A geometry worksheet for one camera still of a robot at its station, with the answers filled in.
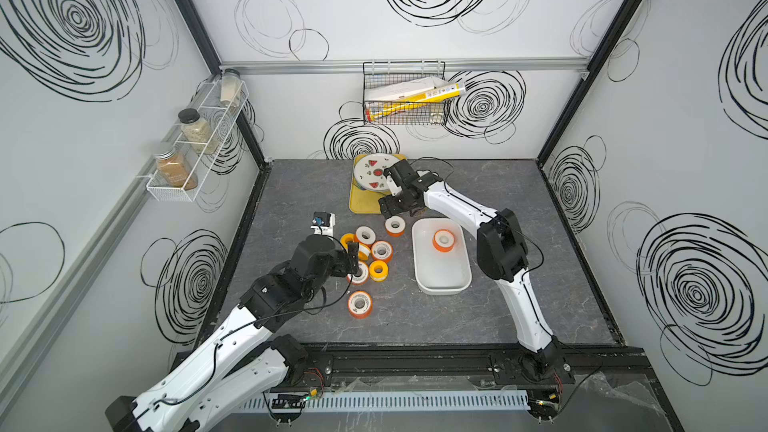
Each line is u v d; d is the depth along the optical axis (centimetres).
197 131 71
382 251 94
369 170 116
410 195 72
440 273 93
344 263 63
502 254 59
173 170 64
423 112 87
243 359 47
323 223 61
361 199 109
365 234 96
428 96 84
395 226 99
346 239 96
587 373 70
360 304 84
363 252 91
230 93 86
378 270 89
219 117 96
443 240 96
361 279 87
